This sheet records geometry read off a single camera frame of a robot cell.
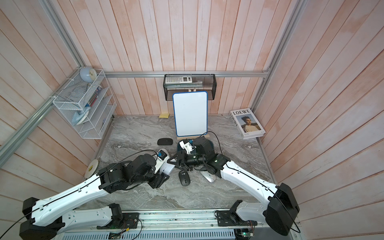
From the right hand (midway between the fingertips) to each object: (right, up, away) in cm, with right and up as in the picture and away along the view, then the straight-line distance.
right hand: (169, 163), depth 68 cm
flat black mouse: (-8, +7, +36) cm, 37 cm away
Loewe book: (+53, +20, +42) cm, 71 cm away
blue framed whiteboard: (+10, +28, +20) cm, 35 cm away
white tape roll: (-53, -9, +24) cm, 59 cm away
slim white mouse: (-1, -2, -1) cm, 2 cm away
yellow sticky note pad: (-11, +27, +53) cm, 60 cm away
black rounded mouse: (+7, -12, +17) cm, 22 cm away
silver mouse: (+22, -13, +18) cm, 31 cm away
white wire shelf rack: (-47, +29, +13) cm, 56 cm away
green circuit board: (+37, -34, +1) cm, 50 cm away
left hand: (-3, -6, 0) cm, 7 cm away
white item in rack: (-52, +23, +13) cm, 58 cm away
